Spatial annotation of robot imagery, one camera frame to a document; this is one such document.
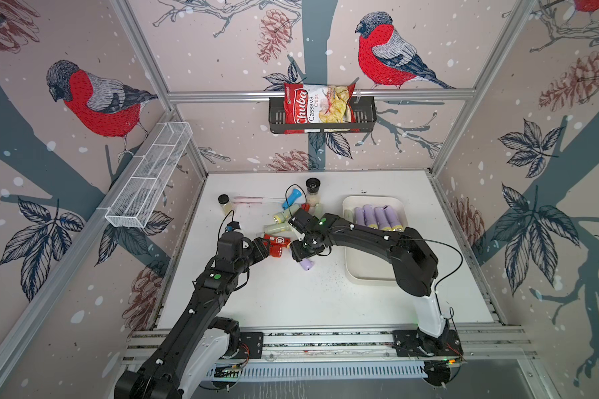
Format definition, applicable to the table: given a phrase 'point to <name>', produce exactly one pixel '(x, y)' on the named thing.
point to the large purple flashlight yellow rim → (307, 264)
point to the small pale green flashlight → (349, 215)
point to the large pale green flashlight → (277, 228)
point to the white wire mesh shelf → (147, 174)
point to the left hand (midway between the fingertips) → (268, 238)
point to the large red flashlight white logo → (279, 240)
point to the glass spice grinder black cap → (313, 186)
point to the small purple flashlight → (359, 216)
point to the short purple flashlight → (369, 216)
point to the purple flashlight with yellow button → (393, 219)
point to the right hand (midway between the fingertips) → (298, 253)
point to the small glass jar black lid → (226, 206)
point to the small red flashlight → (305, 206)
